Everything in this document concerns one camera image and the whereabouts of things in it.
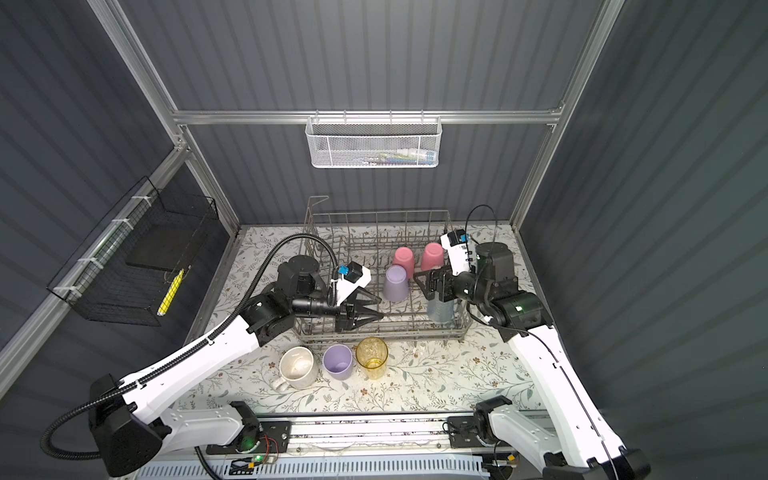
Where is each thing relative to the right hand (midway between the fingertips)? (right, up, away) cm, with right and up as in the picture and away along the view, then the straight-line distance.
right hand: (432, 275), depth 69 cm
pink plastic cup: (-6, +4, +23) cm, 24 cm away
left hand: (-12, -7, -4) cm, 14 cm away
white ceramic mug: (-36, -28, +15) cm, 48 cm away
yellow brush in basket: (-61, -4, 0) cm, 61 cm away
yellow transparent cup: (-14, -19, +1) cm, 24 cm away
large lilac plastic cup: (-8, -4, +17) cm, 19 cm away
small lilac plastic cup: (-25, -26, +15) cm, 39 cm away
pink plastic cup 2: (+4, +4, +25) cm, 26 cm away
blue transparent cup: (+5, -13, +20) cm, 24 cm away
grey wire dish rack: (-8, +8, +39) cm, 41 cm away
